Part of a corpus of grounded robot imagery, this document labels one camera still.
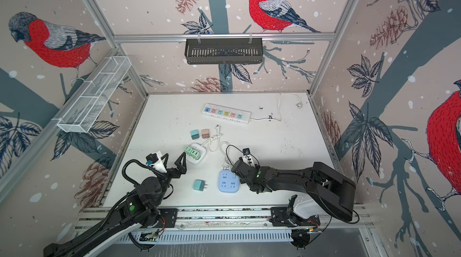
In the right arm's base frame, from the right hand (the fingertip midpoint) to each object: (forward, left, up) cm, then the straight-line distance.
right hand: (243, 172), depth 87 cm
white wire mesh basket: (+15, +67, +34) cm, 77 cm away
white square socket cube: (+10, +23, +4) cm, 25 cm away
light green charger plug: (+5, +24, +8) cm, 25 cm away
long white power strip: (+35, +11, +5) cm, 37 cm away
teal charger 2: (-8, +20, +3) cm, 22 cm away
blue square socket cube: (-6, +7, +3) cm, 9 cm away
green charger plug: (+7, +28, +9) cm, 30 cm away
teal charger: (+19, +28, +4) cm, 34 cm away
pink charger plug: (+21, +22, +3) cm, 30 cm away
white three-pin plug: (+44, -35, +1) cm, 57 cm away
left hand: (-1, +29, +18) cm, 34 cm away
